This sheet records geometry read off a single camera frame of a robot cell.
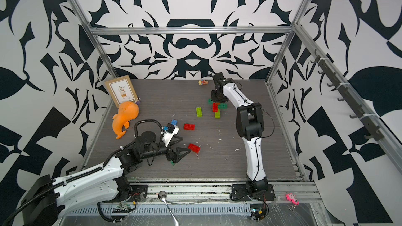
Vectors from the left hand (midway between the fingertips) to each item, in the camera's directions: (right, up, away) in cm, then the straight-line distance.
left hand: (185, 141), depth 74 cm
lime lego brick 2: (+17, +10, +25) cm, 32 cm away
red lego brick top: (+1, +3, +21) cm, 21 cm away
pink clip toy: (+49, -25, -1) cm, 55 cm away
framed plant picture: (-44, +25, +28) cm, 58 cm away
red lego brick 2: (+3, -7, +14) cm, 16 cm away
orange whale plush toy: (-37, +13, +21) cm, 44 cm away
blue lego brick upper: (-9, +5, +23) cm, 25 cm away
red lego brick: (+16, +14, +26) cm, 34 cm away
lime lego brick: (+6, +11, +28) cm, 31 cm away
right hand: (+17, +21, +28) cm, 39 cm away
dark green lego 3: (-5, -7, -8) cm, 11 cm away
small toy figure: (+8, +31, +42) cm, 53 cm away
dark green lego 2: (+21, +15, +28) cm, 38 cm away
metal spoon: (-11, -26, +1) cm, 28 cm away
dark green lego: (+13, +18, +28) cm, 36 cm away
